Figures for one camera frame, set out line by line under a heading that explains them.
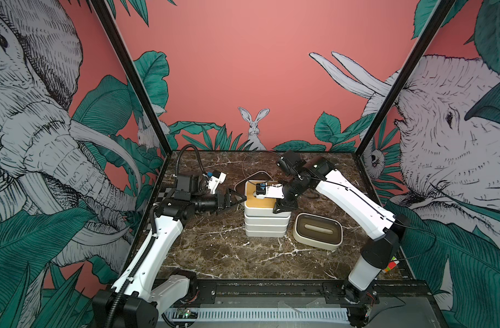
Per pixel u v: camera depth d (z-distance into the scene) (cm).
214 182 67
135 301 37
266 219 76
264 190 62
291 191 61
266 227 81
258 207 70
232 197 62
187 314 70
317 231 85
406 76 87
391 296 74
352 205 47
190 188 59
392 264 77
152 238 45
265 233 87
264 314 70
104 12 70
